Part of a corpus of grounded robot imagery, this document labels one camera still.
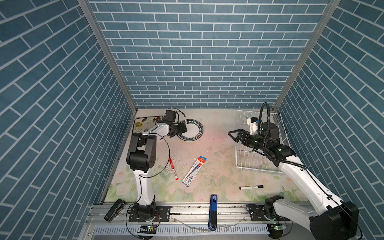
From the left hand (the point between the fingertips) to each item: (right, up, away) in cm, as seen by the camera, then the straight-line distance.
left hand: (182, 129), depth 102 cm
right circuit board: (+49, -46, -30) cm, 74 cm away
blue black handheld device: (+18, -42, -34) cm, 57 cm away
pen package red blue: (+7, -25, -15) cm, 30 cm away
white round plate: (+8, -1, +6) cm, 10 cm away
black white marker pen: (+40, -31, -20) cm, 55 cm away
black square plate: (-29, +4, +6) cm, 30 cm away
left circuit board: (-14, -48, -30) cm, 58 cm away
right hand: (+29, -1, -26) cm, 39 cm away
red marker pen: (-5, -21, -11) cm, 24 cm away
